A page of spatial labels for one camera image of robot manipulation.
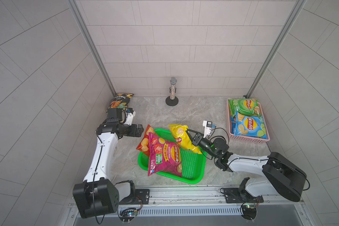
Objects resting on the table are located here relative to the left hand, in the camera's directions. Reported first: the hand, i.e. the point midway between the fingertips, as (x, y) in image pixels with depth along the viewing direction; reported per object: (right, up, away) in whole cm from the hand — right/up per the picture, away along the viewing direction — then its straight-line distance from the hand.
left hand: (137, 126), depth 80 cm
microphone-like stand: (+20, +17, +31) cm, 40 cm away
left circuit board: (0, -40, -15) cm, 42 cm away
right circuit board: (+59, -41, -12) cm, 73 cm away
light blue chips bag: (+66, 0, +4) cm, 66 cm away
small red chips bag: (+6, -9, -8) cm, 14 cm away
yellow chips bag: (+25, -4, -7) cm, 26 cm away
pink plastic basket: (+60, 0, +15) cm, 62 cm away
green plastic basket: (+33, -23, +2) cm, 40 cm away
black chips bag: (-19, +16, +24) cm, 35 cm away
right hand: (+28, -2, -7) cm, 29 cm away
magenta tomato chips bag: (+17, -14, -10) cm, 24 cm away
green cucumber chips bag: (+72, +11, +15) cm, 75 cm away
